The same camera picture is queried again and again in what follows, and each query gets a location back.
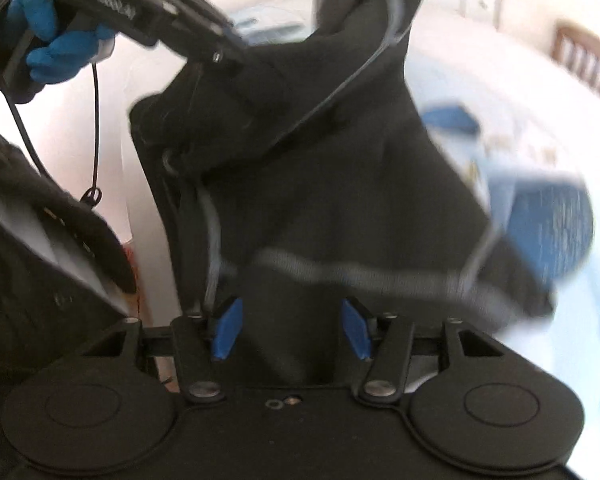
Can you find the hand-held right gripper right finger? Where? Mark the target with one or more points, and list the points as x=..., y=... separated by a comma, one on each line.
x=357, y=327

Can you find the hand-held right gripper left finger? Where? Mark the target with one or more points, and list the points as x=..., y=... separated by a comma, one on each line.
x=227, y=327

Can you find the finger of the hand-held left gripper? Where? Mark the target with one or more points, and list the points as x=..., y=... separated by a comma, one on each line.
x=220, y=50

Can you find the dark garment with grey seams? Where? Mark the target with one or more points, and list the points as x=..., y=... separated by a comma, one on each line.
x=330, y=185

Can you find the person's left hand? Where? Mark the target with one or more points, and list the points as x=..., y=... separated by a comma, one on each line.
x=65, y=57

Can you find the person's black jacket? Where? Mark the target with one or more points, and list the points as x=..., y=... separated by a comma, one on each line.
x=30, y=260

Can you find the white drawer cabinet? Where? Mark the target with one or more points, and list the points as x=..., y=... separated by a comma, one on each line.
x=472, y=2

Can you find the table with white cloth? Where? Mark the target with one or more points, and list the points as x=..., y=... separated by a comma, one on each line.
x=530, y=125

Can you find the wooden chair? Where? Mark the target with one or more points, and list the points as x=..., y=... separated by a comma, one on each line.
x=580, y=55

